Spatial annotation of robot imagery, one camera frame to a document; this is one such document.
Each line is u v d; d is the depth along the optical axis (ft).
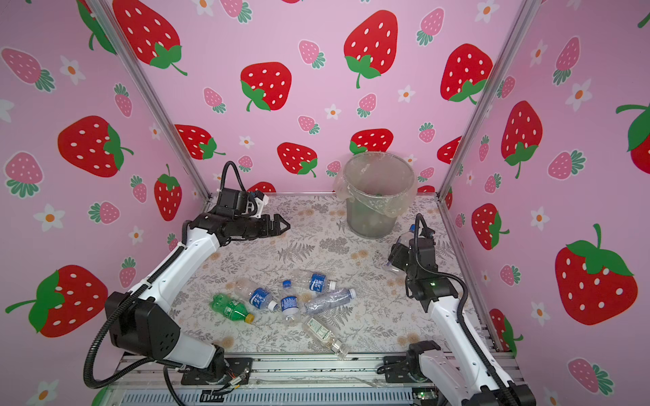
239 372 2.40
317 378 2.41
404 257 2.34
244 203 2.17
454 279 1.87
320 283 2.82
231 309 2.66
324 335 2.49
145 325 1.36
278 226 2.39
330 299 2.89
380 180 3.42
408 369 2.40
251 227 2.26
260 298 2.74
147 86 2.74
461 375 1.34
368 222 3.22
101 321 2.24
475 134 3.15
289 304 2.68
